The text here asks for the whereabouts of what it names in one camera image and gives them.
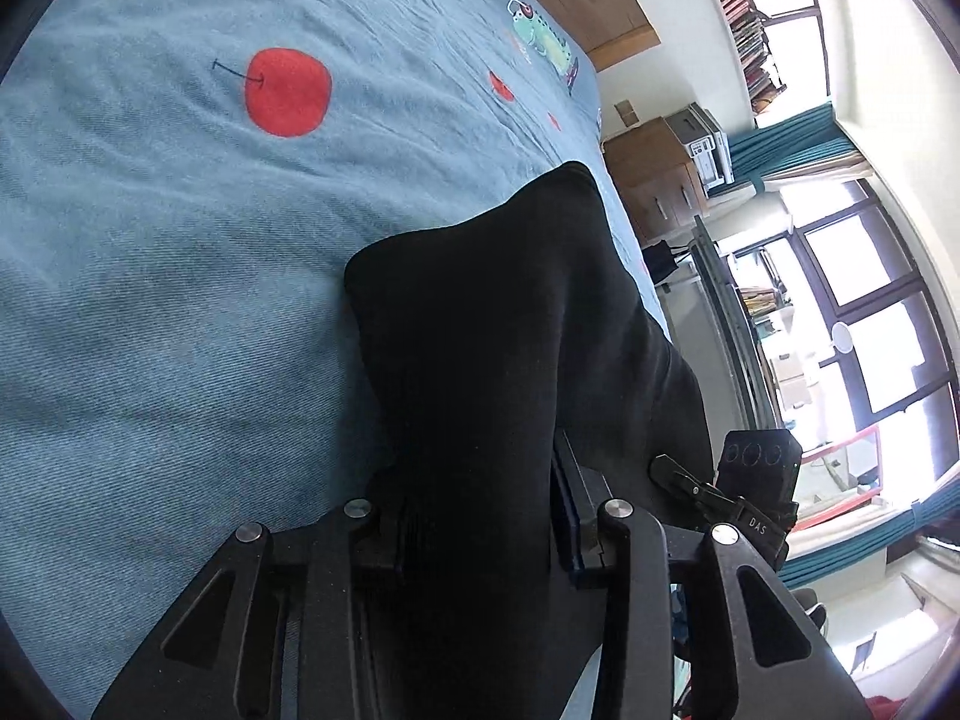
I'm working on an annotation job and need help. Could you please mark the black pants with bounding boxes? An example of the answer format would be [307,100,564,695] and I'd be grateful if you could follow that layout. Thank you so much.
[345,163,713,718]

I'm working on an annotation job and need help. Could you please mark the long glass desk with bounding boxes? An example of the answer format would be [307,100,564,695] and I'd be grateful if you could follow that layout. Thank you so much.
[690,215,784,429]

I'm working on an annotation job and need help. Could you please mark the dark tote bag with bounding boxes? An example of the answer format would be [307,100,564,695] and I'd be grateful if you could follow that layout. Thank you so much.
[641,241,679,284]

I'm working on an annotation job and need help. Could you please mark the wooden dresser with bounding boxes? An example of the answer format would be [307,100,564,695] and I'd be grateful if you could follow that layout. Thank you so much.
[604,117,708,244]

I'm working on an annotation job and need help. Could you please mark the teal curtain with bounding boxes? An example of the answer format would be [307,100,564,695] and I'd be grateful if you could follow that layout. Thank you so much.
[729,103,857,192]

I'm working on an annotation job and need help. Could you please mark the grey printer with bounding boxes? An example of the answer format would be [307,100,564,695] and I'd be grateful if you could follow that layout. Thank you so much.
[665,103,734,192]

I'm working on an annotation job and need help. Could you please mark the bookshelf with books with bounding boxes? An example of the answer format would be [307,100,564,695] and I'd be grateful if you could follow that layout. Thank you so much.
[718,0,786,115]

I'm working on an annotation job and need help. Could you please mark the blue patterned bed quilt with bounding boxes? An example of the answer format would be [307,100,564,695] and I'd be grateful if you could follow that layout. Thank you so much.
[2,0,659,718]

